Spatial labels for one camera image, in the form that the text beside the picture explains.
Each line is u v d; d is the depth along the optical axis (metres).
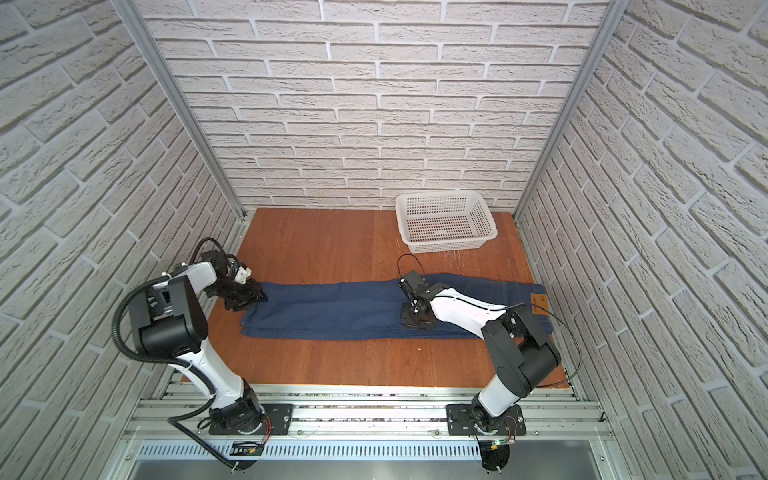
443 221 1.18
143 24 0.72
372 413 0.77
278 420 0.73
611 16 0.70
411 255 1.07
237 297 0.79
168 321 0.51
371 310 0.96
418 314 0.66
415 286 0.72
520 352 0.45
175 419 0.64
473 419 0.67
